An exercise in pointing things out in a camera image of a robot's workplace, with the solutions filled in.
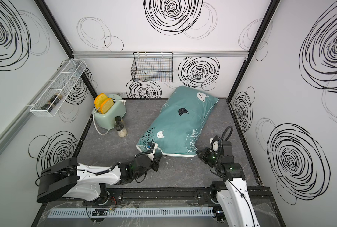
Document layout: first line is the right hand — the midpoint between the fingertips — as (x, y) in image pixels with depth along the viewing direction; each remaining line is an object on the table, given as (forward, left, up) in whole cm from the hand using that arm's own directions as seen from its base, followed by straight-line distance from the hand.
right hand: (197, 153), depth 76 cm
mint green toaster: (+22, +58, -2) cm, 62 cm away
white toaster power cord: (+36, +49, +3) cm, 61 cm away
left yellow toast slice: (+29, +61, +10) cm, 68 cm away
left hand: (0, +19, -5) cm, 20 cm away
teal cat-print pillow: (+16, +12, +1) cm, 20 cm away
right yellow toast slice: (+27, +56, +8) cm, 63 cm away
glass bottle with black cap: (+17, +48, -2) cm, 51 cm away
